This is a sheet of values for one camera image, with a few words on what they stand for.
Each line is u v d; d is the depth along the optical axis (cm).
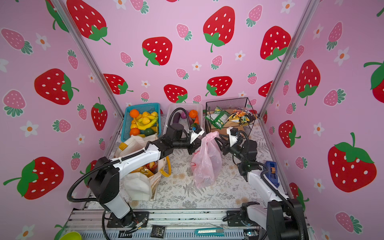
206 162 73
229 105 119
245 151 60
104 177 47
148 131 101
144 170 78
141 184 71
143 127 106
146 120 107
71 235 67
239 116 90
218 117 93
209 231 70
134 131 103
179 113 118
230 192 84
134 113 112
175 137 65
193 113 115
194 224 73
